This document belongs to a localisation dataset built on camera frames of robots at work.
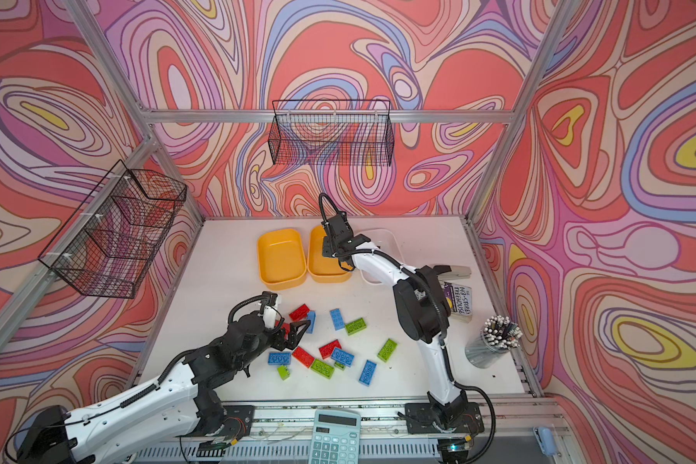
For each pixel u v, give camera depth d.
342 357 0.81
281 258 1.05
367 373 0.80
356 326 0.89
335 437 0.69
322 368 0.83
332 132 0.96
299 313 0.91
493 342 0.70
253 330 0.59
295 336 0.71
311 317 0.91
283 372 0.80
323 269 0.99
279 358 0.83
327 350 0.84
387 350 0.84
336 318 0.91
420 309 0.55
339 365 0.82
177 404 0.52
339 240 0.74
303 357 0.83
